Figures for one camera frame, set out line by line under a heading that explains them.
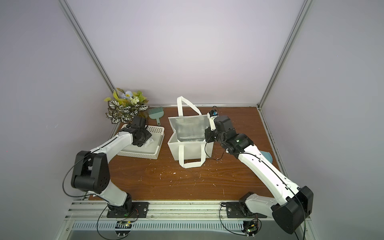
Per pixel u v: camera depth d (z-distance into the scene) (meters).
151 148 0.94
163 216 0.73
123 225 0.72
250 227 0.70
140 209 0.74
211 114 0.64
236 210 0.73
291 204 0.37
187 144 0.71
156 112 1.18
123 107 0.85
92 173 0.45
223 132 0.53
